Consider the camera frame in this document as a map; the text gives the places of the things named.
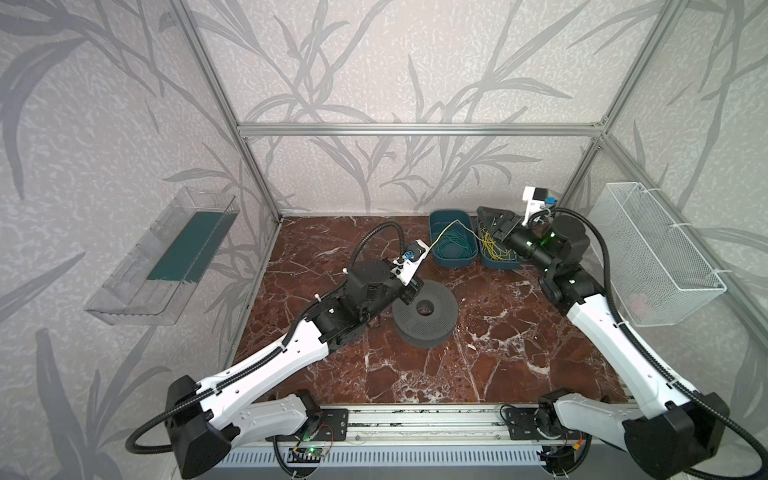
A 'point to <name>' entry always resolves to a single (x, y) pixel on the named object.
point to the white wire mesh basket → (655, 270)
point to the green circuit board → (316, 450)
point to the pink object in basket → (638, 303)
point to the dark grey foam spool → (431, 317)
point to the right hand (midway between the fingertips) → (477, 205)
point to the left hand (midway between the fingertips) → (427, 253)
